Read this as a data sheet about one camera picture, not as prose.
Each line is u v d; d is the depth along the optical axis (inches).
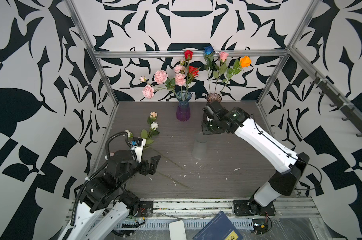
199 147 33.1
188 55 34.2
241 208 29.3
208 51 33.5
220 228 27.3
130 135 38.7
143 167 22.6
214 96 37.9
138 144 21.9
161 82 31.3
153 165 23.0
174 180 32.8
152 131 40.1
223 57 34.3
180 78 34.3
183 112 41.5
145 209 29.1
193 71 37.0
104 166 18.9
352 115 21.5
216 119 21.6
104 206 17.3
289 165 16.5
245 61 33.3
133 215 26.3
